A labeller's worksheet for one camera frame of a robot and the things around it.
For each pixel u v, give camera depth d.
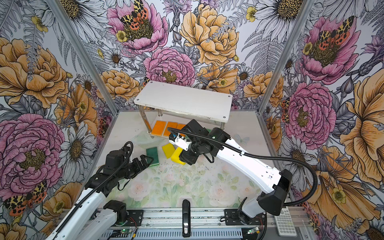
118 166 0.60
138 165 0.69
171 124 1.04
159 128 1.02
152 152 0.94
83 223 0.46
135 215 0.75
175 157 0.69
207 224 0.73
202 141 0.51
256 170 0.42
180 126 1.05
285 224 0.72
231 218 0.74
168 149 0.99
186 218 0.70
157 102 0.78
